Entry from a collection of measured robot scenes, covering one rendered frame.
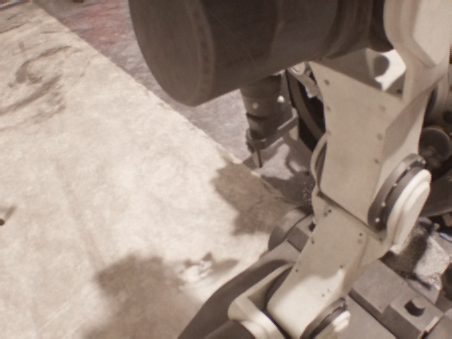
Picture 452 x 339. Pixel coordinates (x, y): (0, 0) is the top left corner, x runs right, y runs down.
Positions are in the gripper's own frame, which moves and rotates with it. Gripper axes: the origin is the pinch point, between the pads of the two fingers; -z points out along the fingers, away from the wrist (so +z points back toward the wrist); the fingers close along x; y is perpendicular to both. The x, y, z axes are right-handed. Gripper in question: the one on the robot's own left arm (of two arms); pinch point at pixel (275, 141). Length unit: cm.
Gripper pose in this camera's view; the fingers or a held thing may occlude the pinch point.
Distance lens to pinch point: 73.6
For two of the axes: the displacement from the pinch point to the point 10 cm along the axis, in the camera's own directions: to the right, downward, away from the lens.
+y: -5.8, -5.0, 6.4
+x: 7.7, -5.8, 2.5
